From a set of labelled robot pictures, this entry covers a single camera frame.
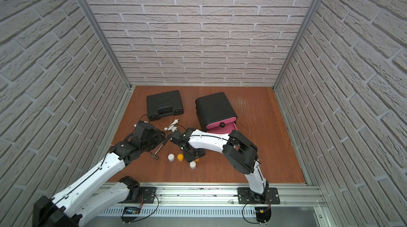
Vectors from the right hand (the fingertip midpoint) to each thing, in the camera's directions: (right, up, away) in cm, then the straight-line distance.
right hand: (197, 156), depth 85 cm
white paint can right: (-2, -3, -5) cm, 6 cm away
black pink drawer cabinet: (+10, +23, -2) cm, 25 cm away
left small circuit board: (-30, -22, -14) cm, 40 cm away
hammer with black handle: (-23, 0, 0) cm, 23 cm away
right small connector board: (+31, -21, -15) cm, 40 cm away
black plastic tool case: (-24, +28, +18) cm, 41 cm away
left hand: (-19, +15, -4) cm, 24 cm away
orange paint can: (0, -1, -4) cm, 4 cm away
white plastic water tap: (-17, +15, +12) cm, 25 cm away
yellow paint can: (-9, 0, -1) cm, 9 cm away
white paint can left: (-14, 0, -2) cm, 14 cm away
